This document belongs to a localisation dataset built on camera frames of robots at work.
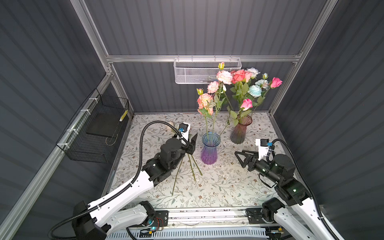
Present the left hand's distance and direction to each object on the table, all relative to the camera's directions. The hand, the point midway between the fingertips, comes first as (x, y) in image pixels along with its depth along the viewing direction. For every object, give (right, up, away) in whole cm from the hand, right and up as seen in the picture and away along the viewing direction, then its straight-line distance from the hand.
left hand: (191, 132), depth 70 cm
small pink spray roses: (0, -24, +21) cm, 32 cm away
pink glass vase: (+33, -2, +39) cm, 51 cm away
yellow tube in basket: (-38, +9, +12) cm, 41 cm away
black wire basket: (-49, -2, +3) cm, 49 cm away
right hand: (+23, -10, -1) cm, 25 cm away
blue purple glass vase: (+11, -5, +13) cm, 18 cm away
